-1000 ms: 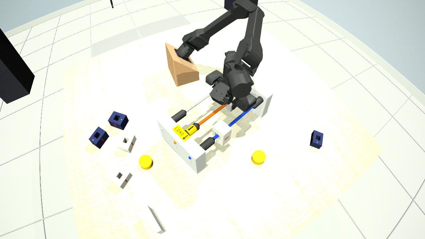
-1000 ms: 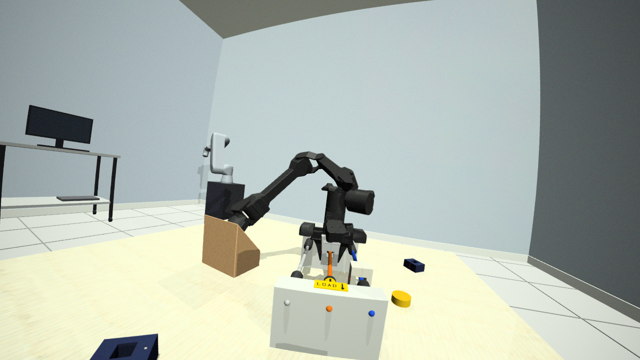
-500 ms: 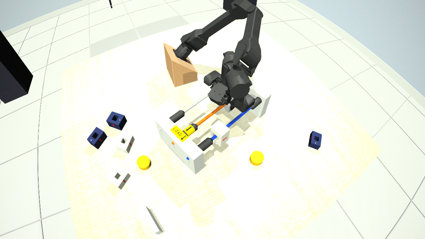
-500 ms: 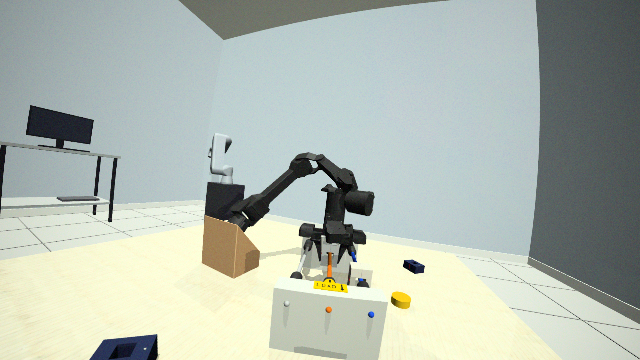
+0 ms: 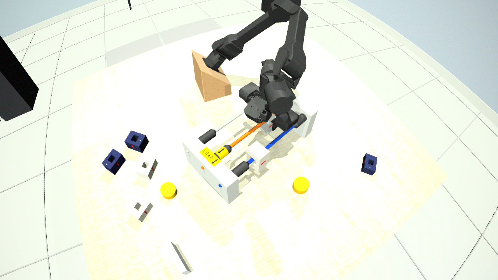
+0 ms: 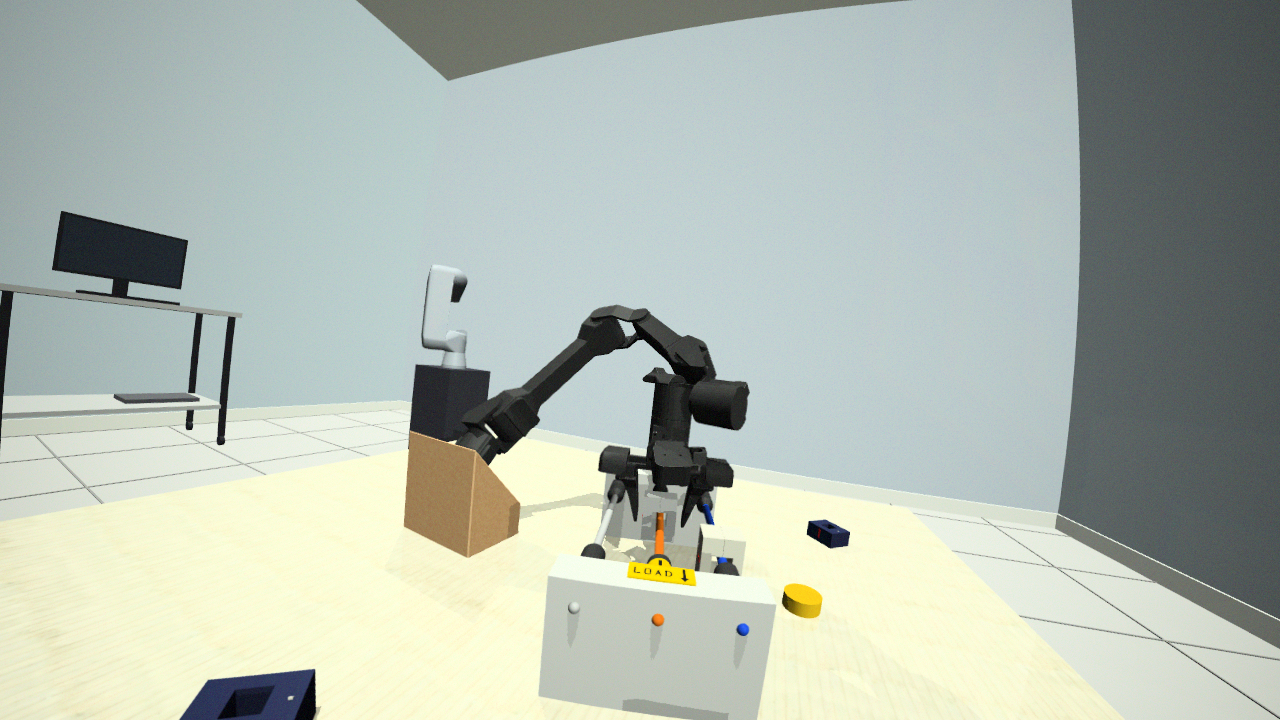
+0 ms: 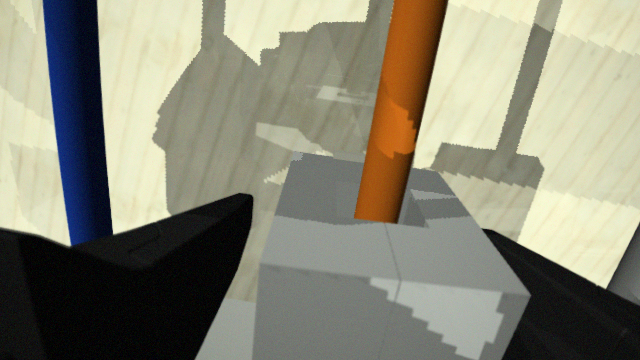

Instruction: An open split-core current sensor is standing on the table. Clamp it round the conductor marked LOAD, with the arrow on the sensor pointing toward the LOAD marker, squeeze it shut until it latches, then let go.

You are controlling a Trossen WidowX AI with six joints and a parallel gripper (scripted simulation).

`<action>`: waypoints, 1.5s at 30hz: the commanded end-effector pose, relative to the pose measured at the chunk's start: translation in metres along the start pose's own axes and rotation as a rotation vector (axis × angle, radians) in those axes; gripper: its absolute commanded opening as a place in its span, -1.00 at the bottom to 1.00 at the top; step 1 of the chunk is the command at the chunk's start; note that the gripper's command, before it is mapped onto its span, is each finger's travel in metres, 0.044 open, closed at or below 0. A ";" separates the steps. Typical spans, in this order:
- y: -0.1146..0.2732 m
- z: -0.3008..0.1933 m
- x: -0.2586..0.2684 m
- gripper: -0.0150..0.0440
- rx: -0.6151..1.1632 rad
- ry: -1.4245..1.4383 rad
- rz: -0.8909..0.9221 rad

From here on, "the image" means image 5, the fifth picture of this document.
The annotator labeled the yellow cylinder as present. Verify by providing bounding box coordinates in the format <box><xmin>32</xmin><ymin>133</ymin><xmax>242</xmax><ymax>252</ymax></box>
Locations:
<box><xmin>160</xmin><ymin>182</ymin><xmax>177</xmax><ymax>200</ymax></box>
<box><xmin>292</xmin><ymin>177</ymin><xmax>309</xmax><ymax>194</ymax></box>

